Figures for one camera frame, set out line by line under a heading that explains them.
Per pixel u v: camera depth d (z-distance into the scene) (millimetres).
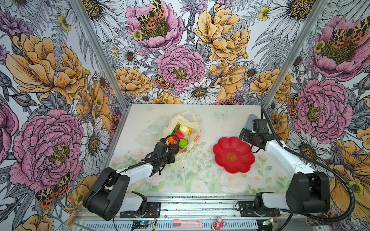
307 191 417
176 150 929
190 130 1039
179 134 988
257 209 682
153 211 735
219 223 687
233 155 941
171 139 952
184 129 999
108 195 426
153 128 1092
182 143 932
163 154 700
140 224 711
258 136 651
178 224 698
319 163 441
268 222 715
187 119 978
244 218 740
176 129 1026
